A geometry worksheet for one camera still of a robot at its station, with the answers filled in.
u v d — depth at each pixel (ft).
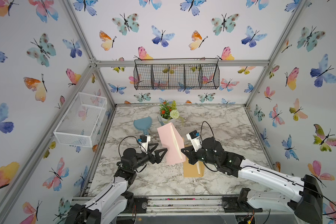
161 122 3.44
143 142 2.26
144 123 3.64
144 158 2.25
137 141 2.28
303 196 1.31
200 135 2.05
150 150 2.60
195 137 2.05
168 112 3.16
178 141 2.39
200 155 2.01
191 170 2.84
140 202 2.45
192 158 2.04
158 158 2.29
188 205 2.48
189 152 2.05
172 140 2.46
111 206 1.65
